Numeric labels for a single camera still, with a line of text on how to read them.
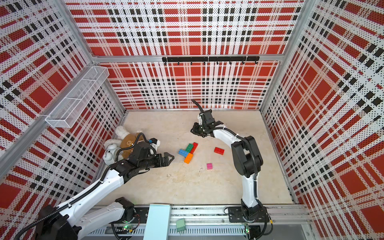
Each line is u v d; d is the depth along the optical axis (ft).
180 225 2.31
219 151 3.15
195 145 3.23
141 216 2.39
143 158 2.06
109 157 2.73
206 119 2.51
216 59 2.92
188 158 2.98
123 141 3.08
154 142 2.41
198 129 2.79
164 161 2.32
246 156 1.74
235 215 2.41
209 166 2.95
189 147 3.14
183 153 3.08
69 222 1.30
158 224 2.23
